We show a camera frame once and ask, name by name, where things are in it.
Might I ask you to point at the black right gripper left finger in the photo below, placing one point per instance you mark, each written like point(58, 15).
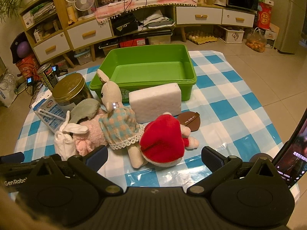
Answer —
point(87, 166)

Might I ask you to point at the smartphone on stand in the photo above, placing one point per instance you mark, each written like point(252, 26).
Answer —
point(290, 161)

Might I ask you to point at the black yellow drink can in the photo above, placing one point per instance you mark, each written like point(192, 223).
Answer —
point(48, 76)

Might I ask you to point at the blue white checked tablecloth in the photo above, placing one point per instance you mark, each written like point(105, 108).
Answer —
point(233, 122)

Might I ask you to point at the grey refrigerator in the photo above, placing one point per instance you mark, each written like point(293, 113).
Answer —
point(289, 16)

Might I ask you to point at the pink table runner cloth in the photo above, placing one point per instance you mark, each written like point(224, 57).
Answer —
point(115, 9)

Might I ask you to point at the black handbag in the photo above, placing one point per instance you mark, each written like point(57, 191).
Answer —
point(124, 24)

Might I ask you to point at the egg tray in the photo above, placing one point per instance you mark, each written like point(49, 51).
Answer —
point(200, 37)

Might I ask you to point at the wooden tv cabinet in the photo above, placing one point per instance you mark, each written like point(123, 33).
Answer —
point(50, 33)

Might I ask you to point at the rabbit doll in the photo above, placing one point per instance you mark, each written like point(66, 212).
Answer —
point(119, 125)

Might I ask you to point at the pink plush pig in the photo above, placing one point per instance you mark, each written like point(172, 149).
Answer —
point(85, 143)

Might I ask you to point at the white blue milk carton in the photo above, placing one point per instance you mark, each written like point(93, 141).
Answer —
point(49, 112)

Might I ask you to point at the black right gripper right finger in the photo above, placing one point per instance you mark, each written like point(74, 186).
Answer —
point(222, 168)

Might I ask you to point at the gold lid glass jar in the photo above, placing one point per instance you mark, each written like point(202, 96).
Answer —
point(70, 91)

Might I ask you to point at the brown round powder puff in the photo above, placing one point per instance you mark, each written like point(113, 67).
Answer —
point(190, 119)

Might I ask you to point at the red santa plush toy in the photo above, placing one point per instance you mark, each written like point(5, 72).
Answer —
point(165, 140)

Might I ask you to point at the white desk fan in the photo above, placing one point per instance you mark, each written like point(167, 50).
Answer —
point(83, 5)

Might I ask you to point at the green plastic bin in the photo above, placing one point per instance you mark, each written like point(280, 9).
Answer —
point(139, 67)

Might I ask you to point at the bag of oranges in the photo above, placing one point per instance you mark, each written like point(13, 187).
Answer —
point(256, 40)

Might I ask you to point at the grey green towel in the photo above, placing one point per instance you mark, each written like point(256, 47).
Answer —
point(86, 109)

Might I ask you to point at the white cloth pouch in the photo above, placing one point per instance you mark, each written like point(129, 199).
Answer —
point(63, 141)

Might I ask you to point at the white storage crate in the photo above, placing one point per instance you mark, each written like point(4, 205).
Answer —
point(229, 34)

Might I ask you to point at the red gift box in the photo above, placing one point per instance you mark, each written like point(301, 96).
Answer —
point(263, 17)

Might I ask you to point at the red box under cabinet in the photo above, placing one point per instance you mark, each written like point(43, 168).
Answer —
point(133, 42)

